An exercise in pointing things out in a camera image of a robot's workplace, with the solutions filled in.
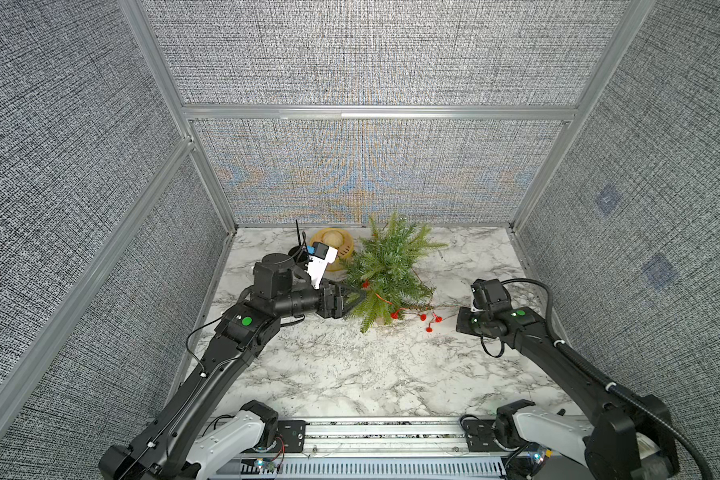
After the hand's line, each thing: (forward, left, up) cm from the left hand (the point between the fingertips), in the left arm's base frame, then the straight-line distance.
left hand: (362, 291), depth 64 cm
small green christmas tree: (+7, -6, -2) cm, 10 cm away
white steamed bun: (+39, +8, -26) cm, 48 cm away
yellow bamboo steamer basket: (+34, +5, -28) cm, 45 cm away
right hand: (+5, -29, -22) cm, 36 cm away
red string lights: (-1, -8, -10) cm, 13 cm away
